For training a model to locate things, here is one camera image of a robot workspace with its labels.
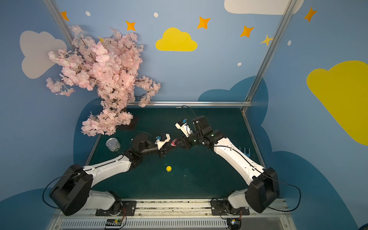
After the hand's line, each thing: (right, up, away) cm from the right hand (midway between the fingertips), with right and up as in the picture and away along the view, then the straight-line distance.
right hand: (180, 140), depth 77 cm
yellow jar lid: (-7, -20, +12) cm, 24 cm away
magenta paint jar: (-4, -2, -2) cm, 4 cm away
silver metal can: (-45, -5, +16) cm, 48 cm away
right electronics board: (+28, -43, -3) cm, 52 cm away
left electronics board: (-35, -43, -4) cm, 55 cm away
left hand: (-2, -1, +2) cm, 3 cm away
